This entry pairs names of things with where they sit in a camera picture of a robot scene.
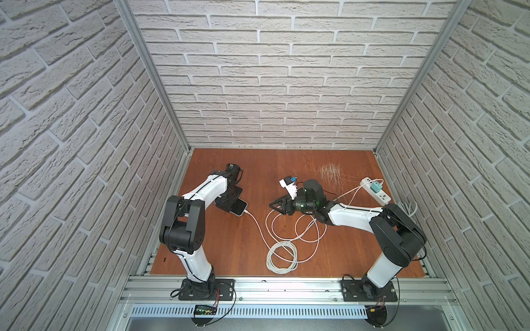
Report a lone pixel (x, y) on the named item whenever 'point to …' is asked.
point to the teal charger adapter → (375, 187)
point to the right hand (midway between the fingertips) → (267, 209)
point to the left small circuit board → (205, 310)
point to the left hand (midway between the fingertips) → (233, 194)
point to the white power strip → (380, 196)
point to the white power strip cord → (410, 211)
